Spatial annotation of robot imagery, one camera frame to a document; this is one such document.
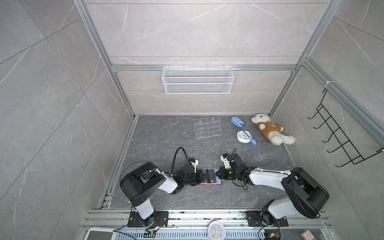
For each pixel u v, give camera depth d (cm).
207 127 107
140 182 48
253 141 99
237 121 108
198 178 78
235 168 70
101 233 66
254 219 73
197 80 101
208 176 86
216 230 69
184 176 70
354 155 60
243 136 104
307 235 68
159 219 73
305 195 44
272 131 101
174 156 75
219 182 84
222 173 78
